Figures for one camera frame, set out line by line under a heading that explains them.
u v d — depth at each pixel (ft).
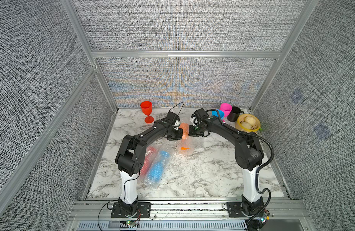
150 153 2.83
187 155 3.05
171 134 2.62
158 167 2.66
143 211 2.40
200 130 2.66
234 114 3.52
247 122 3.40
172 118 2.51
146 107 3.27
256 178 1.89
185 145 2.88
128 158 1.69
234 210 2.38
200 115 2.56
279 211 2.46
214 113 2.65
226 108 3.36
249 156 1.77
